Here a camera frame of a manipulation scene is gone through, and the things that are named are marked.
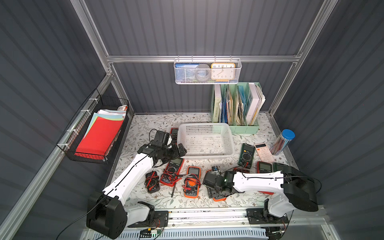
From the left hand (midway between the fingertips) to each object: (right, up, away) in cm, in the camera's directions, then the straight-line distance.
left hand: (179, 153), depth 81 cm
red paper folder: (-37, +9, -11) cm, 39 cm away
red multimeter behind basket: (-6, +11, +23) cm, 26 cm away
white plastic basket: (+16, +5, +24) cm, 30 cm away
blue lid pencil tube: (+60, +6, +4) cm, 60 cm away
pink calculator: (+54, -3, +15) cm, 56 cm away
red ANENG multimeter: (-5, -12, +6) cm, 14 cm away
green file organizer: (+37, +29, +13) cm, 48 cm away
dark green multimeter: (+42, -4, +13) cm, 44 cm away
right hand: (+20, -21, +1) cm, 29 cm away
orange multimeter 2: (+19, -8, -4) cm, 21 cm away
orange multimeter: (+8, -16, 0) cm, 18 cm away
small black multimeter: (-15, -17, +2) cm, 23 cm away
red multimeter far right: (+50, -10, +6) cm, 51 cm away
